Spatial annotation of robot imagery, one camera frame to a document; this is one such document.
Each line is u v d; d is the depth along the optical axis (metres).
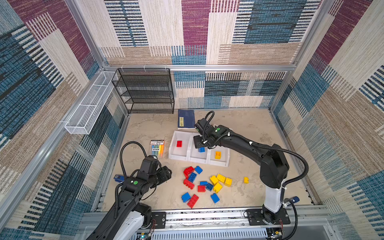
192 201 0.78
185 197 0.78
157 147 0.99
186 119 1.13
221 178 0.85
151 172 0.63
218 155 0.92
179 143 0.99
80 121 0.91
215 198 0.80
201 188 0.84
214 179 0.84
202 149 0.92
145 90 1.11
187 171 0.85
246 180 0.85
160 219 0.73
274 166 0.48
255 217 0.73
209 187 0.83
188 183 0.83
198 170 0.89
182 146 1.00
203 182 0.85
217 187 0.82
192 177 0.87
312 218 0.75
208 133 0.66
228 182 0.82
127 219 0.59
